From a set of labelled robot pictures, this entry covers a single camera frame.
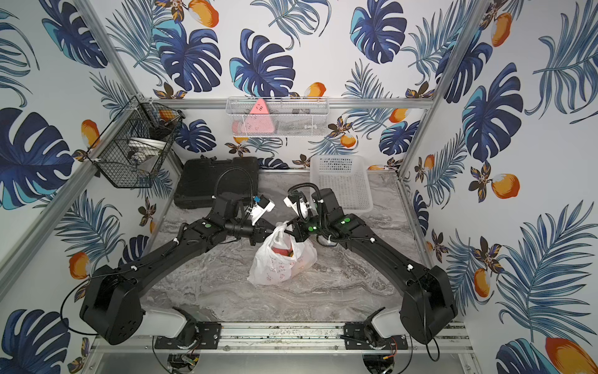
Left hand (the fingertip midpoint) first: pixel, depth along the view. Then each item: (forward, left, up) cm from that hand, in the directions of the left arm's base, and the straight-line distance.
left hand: (280, 229), depth 75 cm
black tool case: (+38, +45, -21) cm, 62 cm away
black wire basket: (+21, +53, +12) cm, 59 cm away
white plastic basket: (+46, -28, -19) cm, 57 cm away
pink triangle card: (+40, +12, +13) cm, 44 cm away
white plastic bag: (-9, -1, -2) cm, 9 cm away
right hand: (+2, -1, -1) cm, 2 cm away
